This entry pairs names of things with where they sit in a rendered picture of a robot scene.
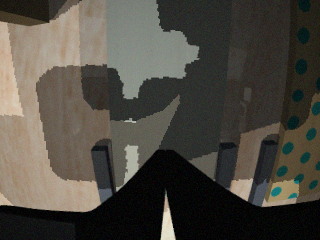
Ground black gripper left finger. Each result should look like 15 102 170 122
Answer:
0 149 167 240

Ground yellow strip with teal polka dots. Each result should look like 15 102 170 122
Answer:
264 0 320 204

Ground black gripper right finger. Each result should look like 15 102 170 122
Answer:
165 149 320 240

